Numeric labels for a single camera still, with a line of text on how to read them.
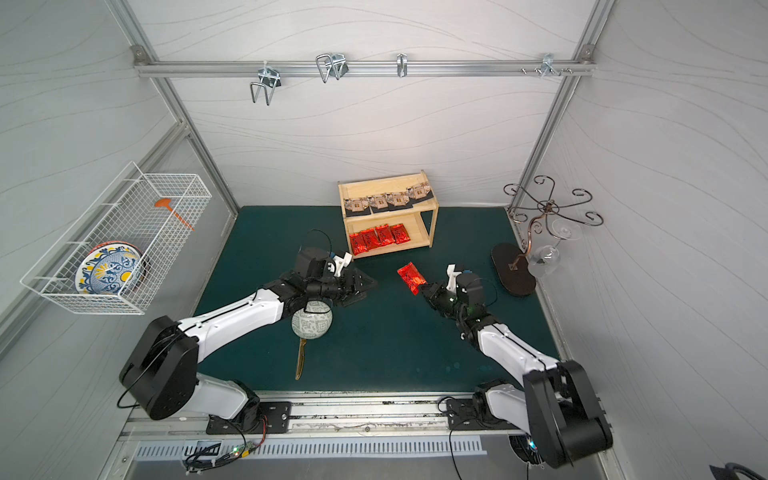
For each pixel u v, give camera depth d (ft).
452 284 2.56
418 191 3.15
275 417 2.41
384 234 3.53
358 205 3.05
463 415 2.41
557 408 1.36
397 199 3.13
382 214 2.98
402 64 2.39
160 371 1.38
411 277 2.87
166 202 2.59
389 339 2.86
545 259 2.58
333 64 2.48
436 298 2.50
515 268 3.31
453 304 2.40
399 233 3.53
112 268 2.03
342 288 2.37
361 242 3.42
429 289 2.51
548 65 2.51
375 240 3.53
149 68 2.54
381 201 3.12
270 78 2.57
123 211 2.30
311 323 2.91
